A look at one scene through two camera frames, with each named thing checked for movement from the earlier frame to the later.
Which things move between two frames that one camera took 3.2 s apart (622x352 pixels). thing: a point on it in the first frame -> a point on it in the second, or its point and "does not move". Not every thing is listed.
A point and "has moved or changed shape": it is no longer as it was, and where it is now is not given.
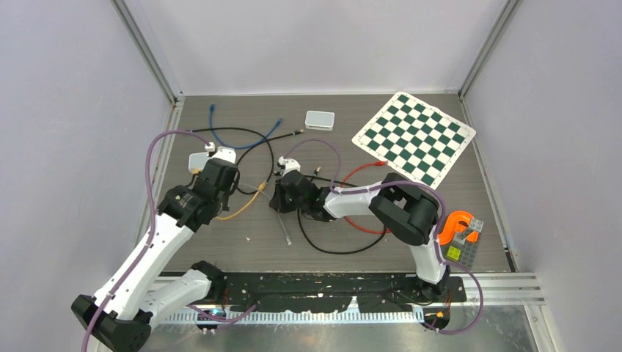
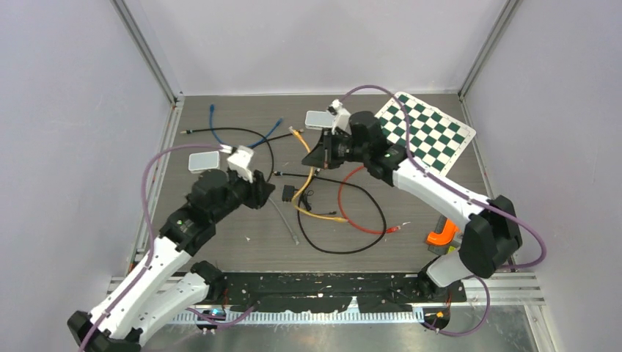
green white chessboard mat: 419,141 does not move
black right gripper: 278,202 -> 322,154
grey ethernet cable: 288,237 -> 294,236
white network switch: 320,120 does not move
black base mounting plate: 284,292 does not move
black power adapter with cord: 317,246 has moved or changed shape
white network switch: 197,160 does not move
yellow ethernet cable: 261,187 has moved or changed shape
